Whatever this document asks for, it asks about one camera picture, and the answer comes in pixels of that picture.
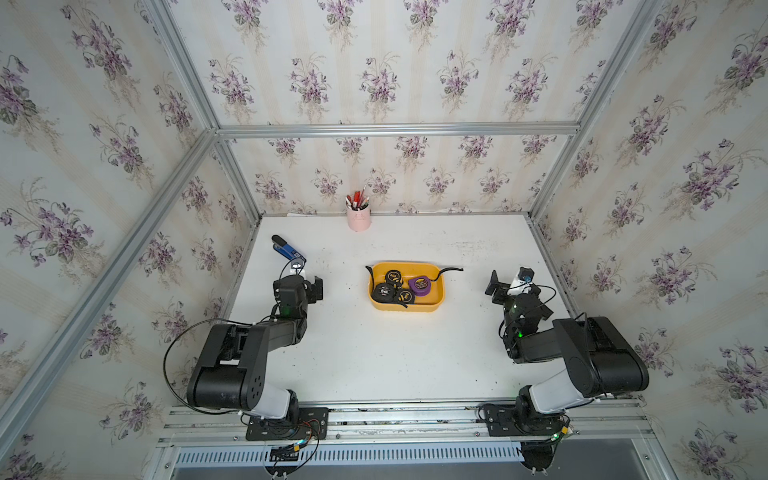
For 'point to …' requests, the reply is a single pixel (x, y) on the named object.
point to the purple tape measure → (420, 285)
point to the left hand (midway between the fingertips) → (302, 278)
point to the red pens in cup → (357, 202)
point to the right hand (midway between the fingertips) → (514, 275)
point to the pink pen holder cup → (359, 220)
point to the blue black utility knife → (286, 249)
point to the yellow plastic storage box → (433, 302)
